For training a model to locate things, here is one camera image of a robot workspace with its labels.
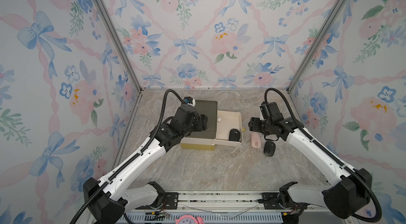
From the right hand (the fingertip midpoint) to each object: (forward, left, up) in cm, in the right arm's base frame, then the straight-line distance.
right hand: (256, 124), depth 82 cm
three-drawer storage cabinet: (-8, +27, -3) cm, 28 cm away
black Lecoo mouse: (-6, -10, -15) cm, 19 cm away
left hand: (-3, +27, +10) cm, 29 cm away
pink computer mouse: (-3, -2, -13) cm, 13 cm away
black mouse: (-3, +11, -7) cm, 13 cm away
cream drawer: (+1, +13, -8) cm, 15 cm away
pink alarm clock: (-40, +33, -13) cm, 53 cm away
